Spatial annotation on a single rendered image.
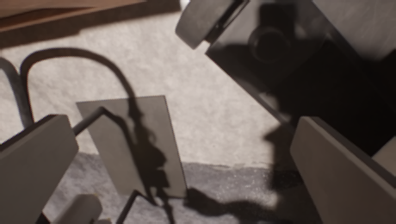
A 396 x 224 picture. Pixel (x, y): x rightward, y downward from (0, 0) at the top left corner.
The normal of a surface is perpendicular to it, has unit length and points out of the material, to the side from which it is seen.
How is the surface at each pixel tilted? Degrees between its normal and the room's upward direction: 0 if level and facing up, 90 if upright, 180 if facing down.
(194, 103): 0
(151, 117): 0
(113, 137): 0
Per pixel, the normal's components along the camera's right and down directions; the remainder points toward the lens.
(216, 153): -0.16, 0.47
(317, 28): 0.33, -0.11
